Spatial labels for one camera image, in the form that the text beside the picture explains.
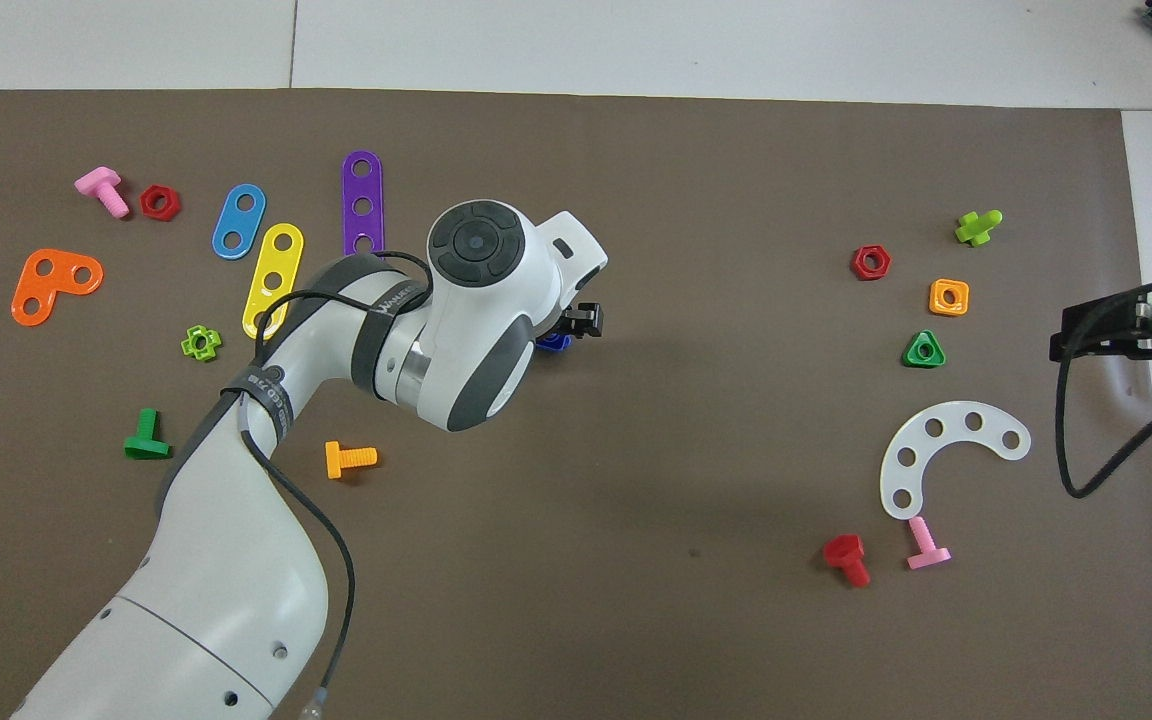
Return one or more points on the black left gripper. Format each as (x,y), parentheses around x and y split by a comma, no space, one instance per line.
(584,322)

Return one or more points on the blue square toy nut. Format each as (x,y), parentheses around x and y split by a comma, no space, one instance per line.
(554,343)

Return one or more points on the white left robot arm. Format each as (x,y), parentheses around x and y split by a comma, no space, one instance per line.
(236,560)

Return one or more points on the lime cross head toy screw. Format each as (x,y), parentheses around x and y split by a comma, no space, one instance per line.
(976,230)

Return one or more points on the orange square toy nut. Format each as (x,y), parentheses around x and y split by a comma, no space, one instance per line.
(936,306)

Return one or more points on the green triangle toy nut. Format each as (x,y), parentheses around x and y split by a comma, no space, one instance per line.
(911,359)

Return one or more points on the red hexagonal toy nut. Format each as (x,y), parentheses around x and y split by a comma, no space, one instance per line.
(147,203)
(857,264)

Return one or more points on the pink toy screw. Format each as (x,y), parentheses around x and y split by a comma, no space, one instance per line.
(921,540)
(101,185)

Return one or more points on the orange toy screw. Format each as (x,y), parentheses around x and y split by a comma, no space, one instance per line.
(336,460)

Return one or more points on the red hexagon head toy screw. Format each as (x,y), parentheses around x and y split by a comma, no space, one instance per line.
(844,550)

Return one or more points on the green cross-shaped toy nut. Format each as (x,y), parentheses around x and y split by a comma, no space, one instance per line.
(189,344)

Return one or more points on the green toy screw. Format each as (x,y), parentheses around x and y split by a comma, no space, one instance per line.
(147,435)

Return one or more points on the white curved five-hole plate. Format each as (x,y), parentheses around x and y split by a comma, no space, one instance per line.
(954,424)

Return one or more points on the brown table mat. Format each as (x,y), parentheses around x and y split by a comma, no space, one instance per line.
(696,450)

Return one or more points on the purple four-hole toy strip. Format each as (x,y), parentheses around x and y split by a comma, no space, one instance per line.
(363,225)

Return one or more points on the yellow three-hole toy strip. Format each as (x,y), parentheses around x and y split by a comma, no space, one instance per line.
(278,262)

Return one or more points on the blue two-hole toy strip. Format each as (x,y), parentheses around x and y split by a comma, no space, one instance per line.
(239,221)

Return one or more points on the orange heart-shaped toy plate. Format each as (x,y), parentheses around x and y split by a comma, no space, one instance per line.
(48,283)

